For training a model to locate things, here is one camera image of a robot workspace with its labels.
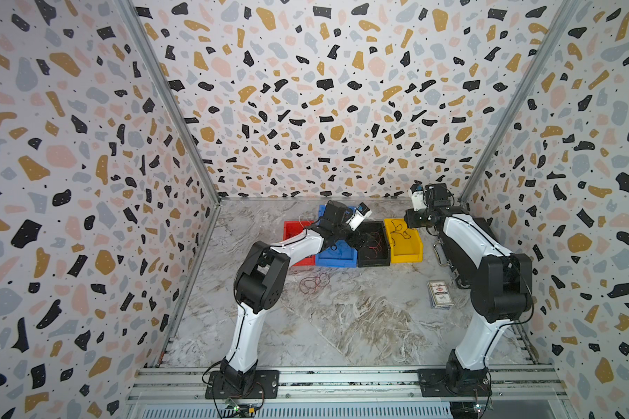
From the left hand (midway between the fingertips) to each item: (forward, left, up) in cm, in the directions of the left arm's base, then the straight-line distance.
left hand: (368, 227), depth 95 cm
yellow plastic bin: (+1, -16, -12) cm, 21 cm away
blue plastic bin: (-5, +7, -12) cm, 14 cm away
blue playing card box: (-21, -23, -10) cm, 33 cm away
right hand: (+4, -15, +3) cm, 16 cm away
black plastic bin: (-2, -3, -13) cm, 14 cm away
